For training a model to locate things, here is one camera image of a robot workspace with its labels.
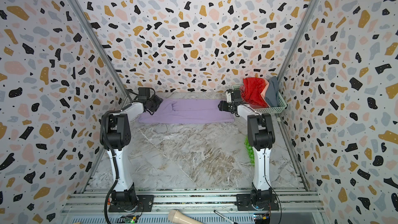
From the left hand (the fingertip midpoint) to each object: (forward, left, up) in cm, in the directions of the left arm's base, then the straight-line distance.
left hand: (162, 97), depth 105 cm
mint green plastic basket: (-2, -83, -5) cm, 83 cm away
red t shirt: (+5, -61, -1) cm, 61 cm away
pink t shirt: (-1, -67, -4) cm, 67 cm away
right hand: (-3, -39, -2) cm, 39 cm away
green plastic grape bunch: (-36, -54, -6) cm, 66 cm away
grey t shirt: (+2, -75, -1) cm, 75 cm away
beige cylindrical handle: (-66, -16, -5) cm, 68 cm away
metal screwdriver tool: (-69, -41, -9) cm, 80 cm away
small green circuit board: (-66, +6, -10) cm, 67 cm away
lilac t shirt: (-4, -13, -10) cm, 17 cm away
